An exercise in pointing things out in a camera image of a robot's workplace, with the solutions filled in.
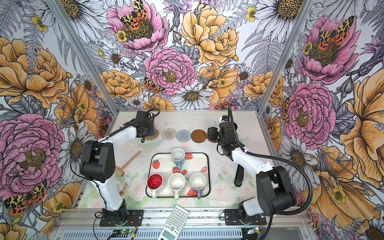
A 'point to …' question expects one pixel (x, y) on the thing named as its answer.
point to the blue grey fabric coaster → (183, 135)
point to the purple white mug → (198, 181)
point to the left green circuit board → (125, 231)
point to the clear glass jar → (122, 187)
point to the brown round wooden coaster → (207, 136)
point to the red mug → (154, 182)
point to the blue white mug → (178, 156)
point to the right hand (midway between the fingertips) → (209, 133)
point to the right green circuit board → (254, 230)
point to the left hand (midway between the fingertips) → (149, 134)
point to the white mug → (176, 181)
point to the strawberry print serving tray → (163, 164)
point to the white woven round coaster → (169, 134)
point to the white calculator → (175, 223)
